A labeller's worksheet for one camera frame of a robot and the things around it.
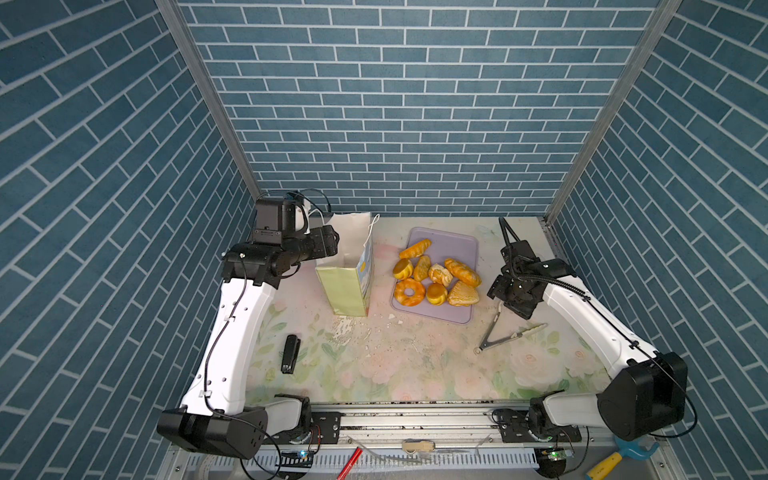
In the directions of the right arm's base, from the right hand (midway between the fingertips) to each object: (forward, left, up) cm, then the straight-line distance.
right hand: (496, 296), depth 83 cm
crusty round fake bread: (+11, +15, -7) cm, 20 cm away
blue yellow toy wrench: (-32, -30, -12) cm, 46 cm away
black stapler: (-17, +57, -9) cm, 60 cm away
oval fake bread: (+14, +21, -8) cm, 26 cm away
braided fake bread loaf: (+10, +8, -4) cm, 14 cm away
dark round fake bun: (+12, +27, -7) cm, 31 cm away
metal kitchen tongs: (-5, -10, -12) cm, 16 cm away
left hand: (+1, +44, +21) cm, 49 cm away
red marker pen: (-40, +36, -13) cm, 55 cm away
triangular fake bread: (+5, +8, -9) cm, 13 cm away
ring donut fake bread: (+3, +25, -10) cm, 27 cm away
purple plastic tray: (+30, +12, -13) cm, 35 cm away
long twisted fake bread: (+22, +23, -8) cm, 33 cm away
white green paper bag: (-2, +41, +9) cm, 42 cm away
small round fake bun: (+5, +16, -9) cm, 19 cm away
